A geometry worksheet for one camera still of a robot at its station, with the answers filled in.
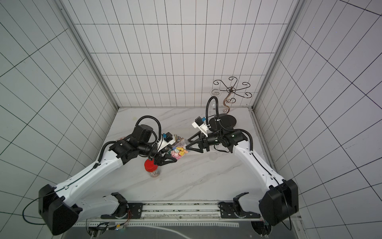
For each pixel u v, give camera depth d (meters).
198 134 0.69
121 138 0.95
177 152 0.66
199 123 0.62
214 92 0.84
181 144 0.67
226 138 0.56
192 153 0.64
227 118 0.59
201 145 0.61
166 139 0.61
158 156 0.62
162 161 0.62
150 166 0.76
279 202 0.39
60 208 0.37
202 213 0.73
